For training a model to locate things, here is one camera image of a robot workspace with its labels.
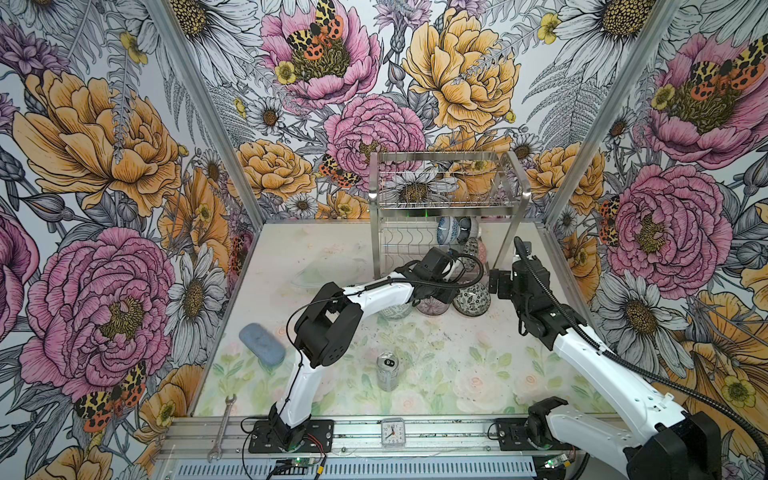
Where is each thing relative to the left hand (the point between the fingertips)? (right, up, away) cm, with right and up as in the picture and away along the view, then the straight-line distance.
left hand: (449, 295), depth 93 cm
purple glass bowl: (-5, -4, +4) cm, 7 cm away
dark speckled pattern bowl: (+8, -3, +4) cm, 9 cm away
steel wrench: (-59, -34, -20) cm, 71 cm away
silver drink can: (-18, -15, -21) cm, 31 cm away
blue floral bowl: (+2, +21, +13) cm, 24 cm away
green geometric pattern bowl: (-16, -6, +3) cm, 17 cm away
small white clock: (-17, -30, -19) cm, 40 cm away
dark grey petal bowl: (+9, +23, +19) cm, 32 cm away
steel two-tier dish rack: (-6, +33, +27) cm, 43 cm away
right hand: (+15, +6, -11) cm, 20 cm away
